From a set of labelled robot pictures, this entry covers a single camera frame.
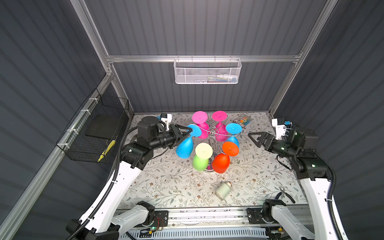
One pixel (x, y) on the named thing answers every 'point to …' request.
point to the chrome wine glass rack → (214, 136)
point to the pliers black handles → (283, 192)
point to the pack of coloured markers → (243, 120)
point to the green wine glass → (203, 151)
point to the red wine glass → (221, 163)
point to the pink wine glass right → (221, 134)
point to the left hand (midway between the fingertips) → (192, 131)
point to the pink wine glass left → (200, 118)
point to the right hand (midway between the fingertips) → (255, 138)
